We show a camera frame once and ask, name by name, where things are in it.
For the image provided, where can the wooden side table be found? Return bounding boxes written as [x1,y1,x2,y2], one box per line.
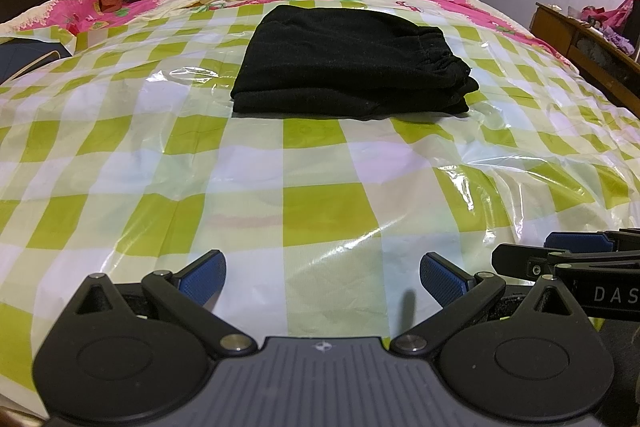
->
[530,3,639,117]

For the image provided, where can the green checkered plastic bed cover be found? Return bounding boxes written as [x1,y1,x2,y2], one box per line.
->
[1,0,639,414]

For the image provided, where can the pink clothes pile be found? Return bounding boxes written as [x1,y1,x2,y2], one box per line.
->
[579,0,639,56]

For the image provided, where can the dark blue pillow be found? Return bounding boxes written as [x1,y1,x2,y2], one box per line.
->
[0,38,70,83]

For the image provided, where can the folded black pants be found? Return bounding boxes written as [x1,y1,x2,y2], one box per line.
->
[231,5,480,120]

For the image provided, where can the pink floral bedsheet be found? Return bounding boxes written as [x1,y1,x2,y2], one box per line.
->
[1,0,561,58]

